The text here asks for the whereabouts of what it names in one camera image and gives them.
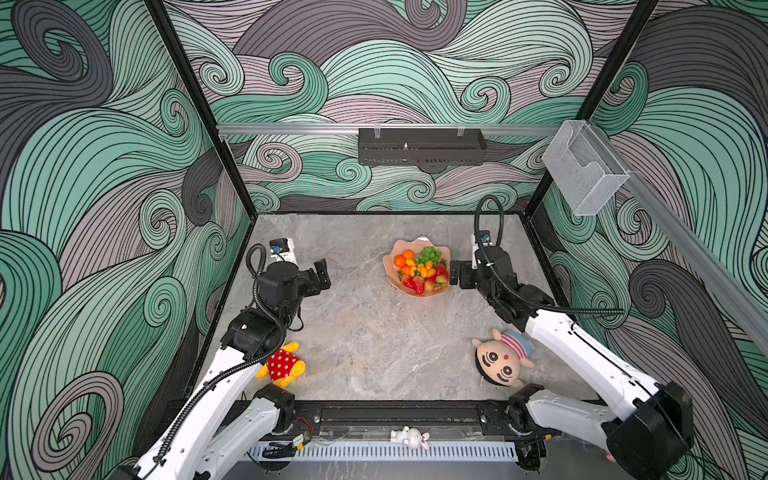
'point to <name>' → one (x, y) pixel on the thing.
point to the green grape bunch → (428, 253)
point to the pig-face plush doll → (501, 359)
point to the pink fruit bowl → (415, 245)
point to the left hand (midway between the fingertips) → (310, 261)
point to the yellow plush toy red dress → (283, 367)
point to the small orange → (408, 254)
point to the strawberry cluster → (416, 282)
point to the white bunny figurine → (410, 436)
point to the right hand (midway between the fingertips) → (468, 262)
